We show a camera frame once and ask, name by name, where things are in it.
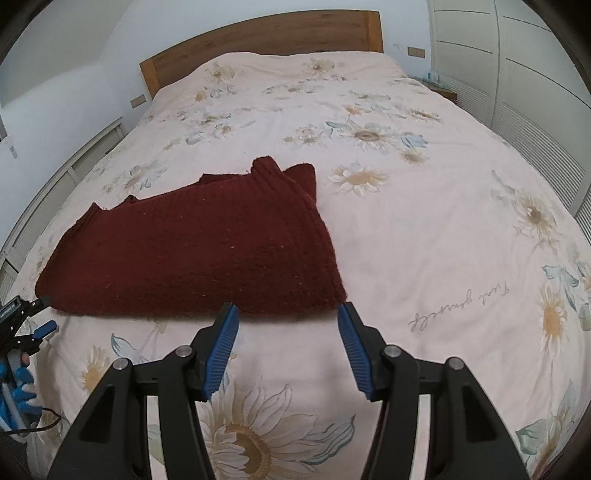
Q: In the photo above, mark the dark red knit sweater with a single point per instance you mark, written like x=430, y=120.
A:
x=194, y=249

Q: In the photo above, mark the pink floral duvet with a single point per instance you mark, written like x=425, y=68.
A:
x=415, y=230

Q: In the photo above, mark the beige wall switch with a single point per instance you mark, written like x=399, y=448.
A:
x=138, y=101
x=416, y=51

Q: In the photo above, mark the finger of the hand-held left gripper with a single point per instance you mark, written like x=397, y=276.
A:
x=34, y=307
x=44, y=330

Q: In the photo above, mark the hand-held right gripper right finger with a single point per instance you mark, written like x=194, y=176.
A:
x=355, y=350

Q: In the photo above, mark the wooden headboard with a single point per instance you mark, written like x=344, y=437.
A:
x=277, y=37

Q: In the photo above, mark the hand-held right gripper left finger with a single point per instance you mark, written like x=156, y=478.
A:
x=221, y=350

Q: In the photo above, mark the white slatted low cabinet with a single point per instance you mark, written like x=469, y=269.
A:
x=51, y=194

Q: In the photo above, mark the wooden bedside table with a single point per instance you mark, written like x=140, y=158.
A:
x=443, y=90

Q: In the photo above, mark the white panelled wardrobe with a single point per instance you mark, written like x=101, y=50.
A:
x=531, y=83

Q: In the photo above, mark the person's left hand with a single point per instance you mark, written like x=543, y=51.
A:
x=18, y=397

